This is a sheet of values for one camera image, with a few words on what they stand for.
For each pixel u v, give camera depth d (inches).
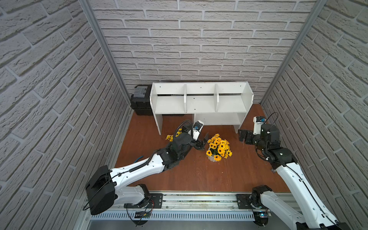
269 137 21.1
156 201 28.7
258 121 25.0
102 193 15.3
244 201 29.1
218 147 30.6
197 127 23.3
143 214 27.4
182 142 20.9
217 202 29.7
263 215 27.9
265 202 24.0
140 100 39.3
